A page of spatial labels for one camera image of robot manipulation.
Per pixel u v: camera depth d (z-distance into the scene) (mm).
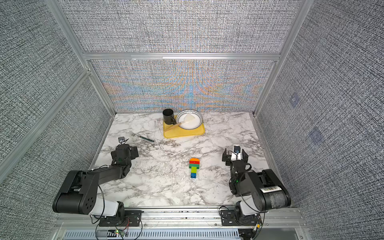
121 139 798
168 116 1068
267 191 448
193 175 859
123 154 708
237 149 743
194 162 908
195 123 1106
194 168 893
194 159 938
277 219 748
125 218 717
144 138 1058
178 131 1060
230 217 731
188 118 1170
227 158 798
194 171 897
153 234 701
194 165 900
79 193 441
